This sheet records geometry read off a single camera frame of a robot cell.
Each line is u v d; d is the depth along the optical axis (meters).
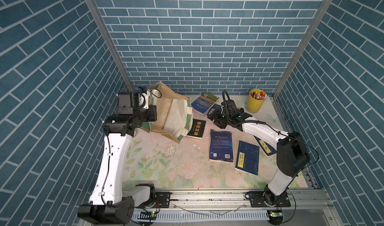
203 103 1.16
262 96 1.04
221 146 0.91
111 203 0.36
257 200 0.73
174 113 0.87
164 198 0.74
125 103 0.48
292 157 0.47
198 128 0.99
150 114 0.61
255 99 1.02
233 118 0.69
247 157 0.87
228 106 0.69
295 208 0.69
